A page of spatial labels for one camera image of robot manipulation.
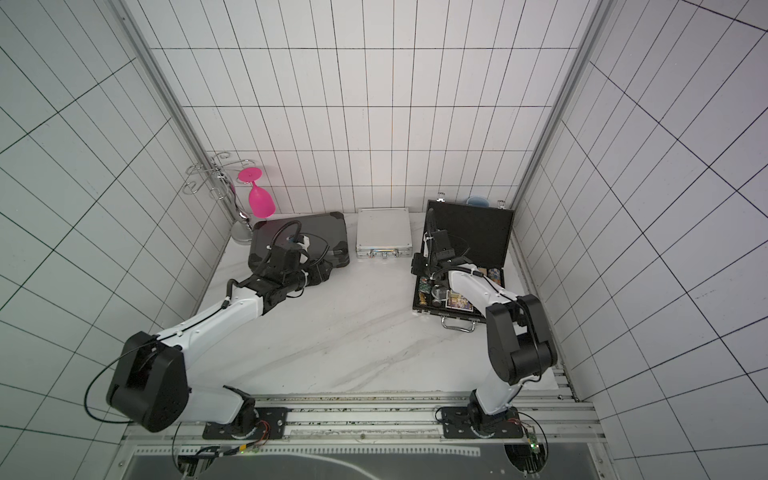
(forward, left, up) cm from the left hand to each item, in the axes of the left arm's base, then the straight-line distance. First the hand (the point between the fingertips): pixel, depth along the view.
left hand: (323, 271), depth 87 cm
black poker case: (-2, -35, -11) cm, 36 cm away
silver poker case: (+22, -17, -8) cm, 29 cm away
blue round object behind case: (+36, -54, -5) cm, 66 cm away
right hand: (+8, -29, -3) cm, 30 cm away
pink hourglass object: (+26, +25, +5) cm, 36 cm away
